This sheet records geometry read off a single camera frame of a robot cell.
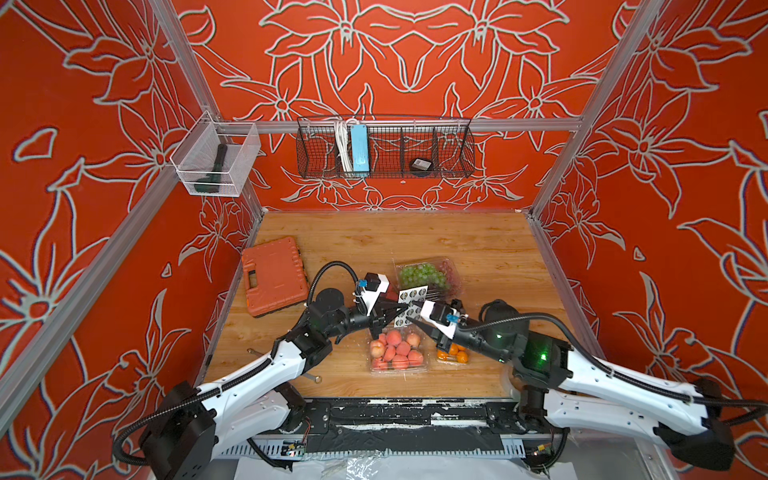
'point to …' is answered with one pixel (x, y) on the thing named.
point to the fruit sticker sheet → (413, 297)
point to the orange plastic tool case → (281, 275)
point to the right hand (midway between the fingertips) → (412, 301)
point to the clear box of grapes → (438, 274)
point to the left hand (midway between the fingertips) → (405, 306)
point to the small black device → (420, 164)
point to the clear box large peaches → (399, 351)
